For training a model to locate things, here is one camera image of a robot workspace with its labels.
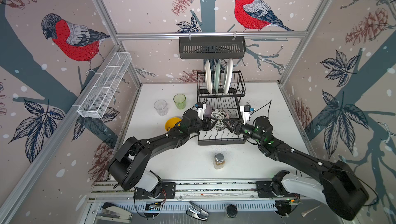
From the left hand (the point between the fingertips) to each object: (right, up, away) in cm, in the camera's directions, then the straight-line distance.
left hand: (216, 120), depth 81 cm
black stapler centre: (-10, -38, -13) cm, 42 cm away
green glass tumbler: (-23, +11, +24) cm, 35 cm away
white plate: (-4, +24, -3) cm, 24 cm away
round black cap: (+4, -33, -20) cm, 39 cm away
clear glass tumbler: (-36, +6, +23) cm, 43 cm away
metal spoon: (+39, -40, -13) cm, 57 cm away
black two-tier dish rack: (+1, +13, +1) cm, 13 cm away
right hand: (+4, 0, -3) cm, 5 cm away
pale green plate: (0, +24, -3) cm, 24 cm away
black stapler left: (-49, -39, -13) cm, 64 cm away
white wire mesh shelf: (-59, +19, -2) cm, 62 cm away
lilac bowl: (-4, +4, +9) cm, 11 cm away
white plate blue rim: (+6, +23, -5) cm, 24 cm away
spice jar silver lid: (+1, -19, -8) cm, 20 cm away
